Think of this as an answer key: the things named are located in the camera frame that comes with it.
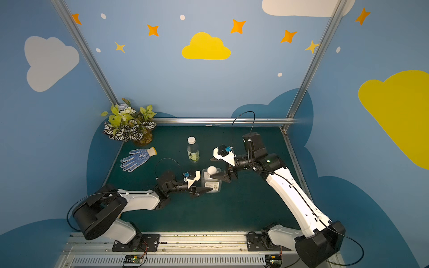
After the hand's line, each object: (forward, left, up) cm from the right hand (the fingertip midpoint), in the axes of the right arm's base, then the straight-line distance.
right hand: (215, 164), depth 67 cm
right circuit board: (-29, -27, -33) cm, 51 cm away
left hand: (-2, +2, -12) cm, 12 cm away
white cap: (+21, +14, -10) cm, 27 cm away
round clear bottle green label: (+22, +15, -21) cm, 34 cm away
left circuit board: (-32, +34, -30) cm, 56 cm away
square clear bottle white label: (-5, +3, -5) cm, 8 cm away
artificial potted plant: (+28, +53, -7) cm, 61 cm away
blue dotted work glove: (+20, +52, -29) cm, 62 cm away
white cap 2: (-3, +1, -1) cm, 3 cm away
